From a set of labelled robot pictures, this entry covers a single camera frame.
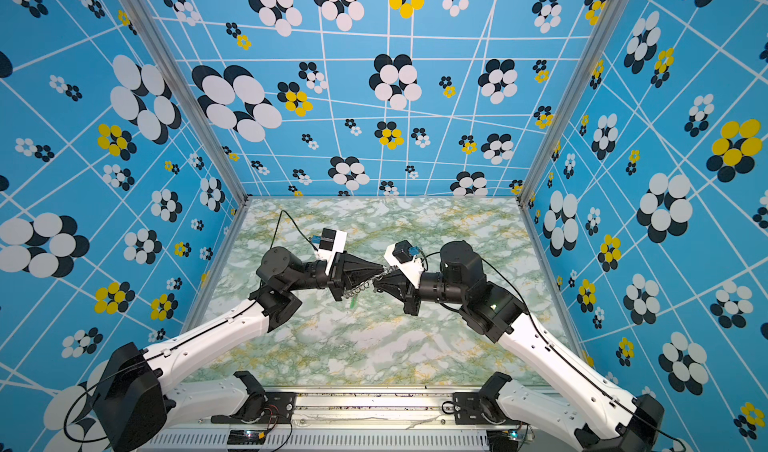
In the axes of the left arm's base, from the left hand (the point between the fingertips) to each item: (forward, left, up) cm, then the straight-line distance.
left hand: (381, 273), depth 59 cm
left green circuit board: (-24, +34, -37) cm, 56 cm away
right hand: (0, +1, -5) cm, 5 cm away
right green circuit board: (-25, -29, -36) cm, 52 cm away
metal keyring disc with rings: (-2, +4, -2) cm, 5 cm away
